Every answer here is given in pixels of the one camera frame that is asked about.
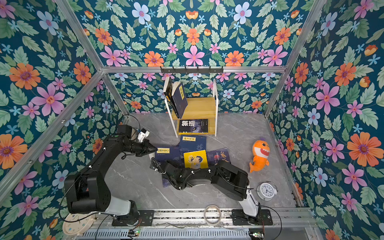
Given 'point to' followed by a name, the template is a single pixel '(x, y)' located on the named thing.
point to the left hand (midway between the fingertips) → (157, 145)
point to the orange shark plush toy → (261, 150)
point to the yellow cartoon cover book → (195, 159)
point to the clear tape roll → (212, 215)
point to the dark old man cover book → (214, 156)
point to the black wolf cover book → (193, 126)
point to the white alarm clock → (266, 190)
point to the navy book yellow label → (179, 98)
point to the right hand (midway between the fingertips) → (167, 161)
